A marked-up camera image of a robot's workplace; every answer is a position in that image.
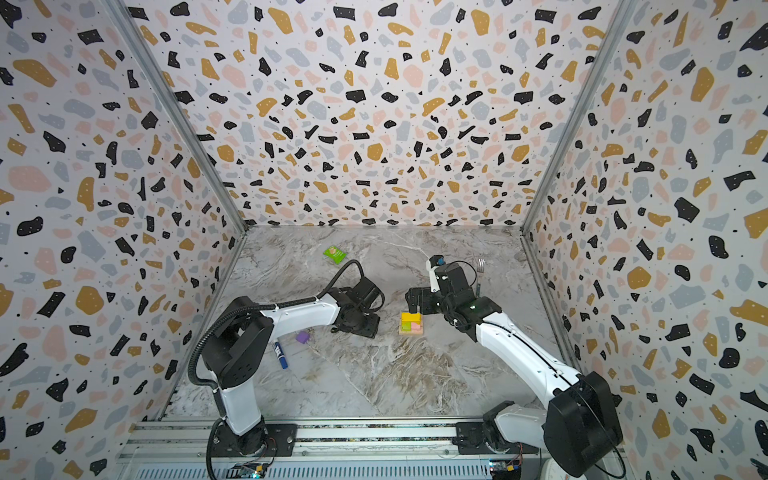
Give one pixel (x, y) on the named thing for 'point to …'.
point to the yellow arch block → (411, 317)
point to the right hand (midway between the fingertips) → (416, 288)
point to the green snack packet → (335, 254)
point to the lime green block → (406, 326)
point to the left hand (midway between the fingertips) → (372, 325)
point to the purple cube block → (303, 336)
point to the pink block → (415, 326)
